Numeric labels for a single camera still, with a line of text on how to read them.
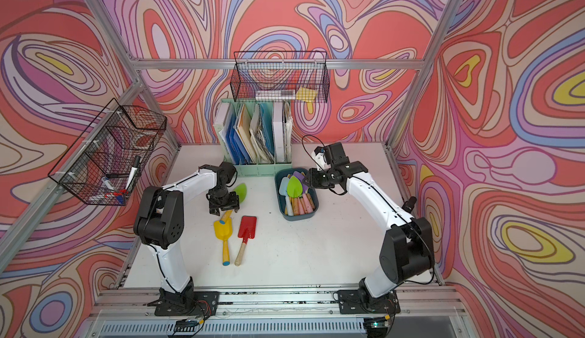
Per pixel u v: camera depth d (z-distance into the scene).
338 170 0.62
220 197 0.80
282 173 1.01
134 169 0.69
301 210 0.91
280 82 0.99
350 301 0.74
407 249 0.43
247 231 0.90
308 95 0.82
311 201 0.95
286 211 0.92
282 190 0.98
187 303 0.66
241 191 1.01
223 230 0.90
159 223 0.52
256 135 0.94
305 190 0.99
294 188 0.99
